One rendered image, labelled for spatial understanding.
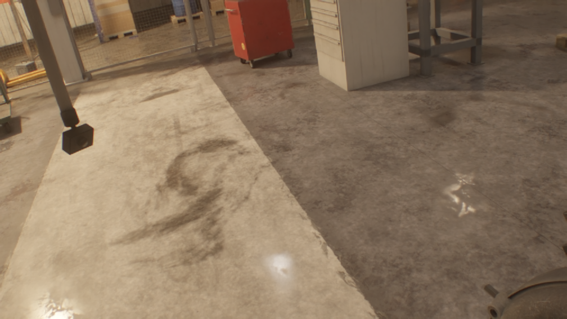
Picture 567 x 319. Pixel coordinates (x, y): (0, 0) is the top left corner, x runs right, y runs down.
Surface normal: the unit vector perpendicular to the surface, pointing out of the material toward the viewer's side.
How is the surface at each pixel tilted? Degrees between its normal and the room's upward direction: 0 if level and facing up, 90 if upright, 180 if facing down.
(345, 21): 90
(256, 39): 90
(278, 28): 90
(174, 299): 0
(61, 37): 90
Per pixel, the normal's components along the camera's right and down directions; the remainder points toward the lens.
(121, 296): -0.15, -0.88
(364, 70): 0.31, 0.40
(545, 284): -0.97, -0.25
